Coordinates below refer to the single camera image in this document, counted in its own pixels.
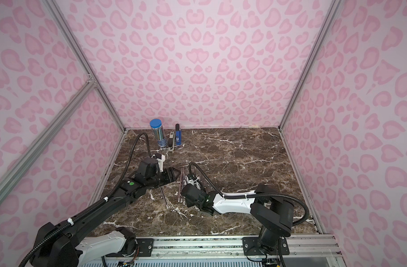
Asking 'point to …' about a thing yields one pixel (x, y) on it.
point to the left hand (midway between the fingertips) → (179, 172)
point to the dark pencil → (164, 198)
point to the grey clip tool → (171, 141)
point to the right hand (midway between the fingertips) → (189, 194)
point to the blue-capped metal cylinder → (158, 132)
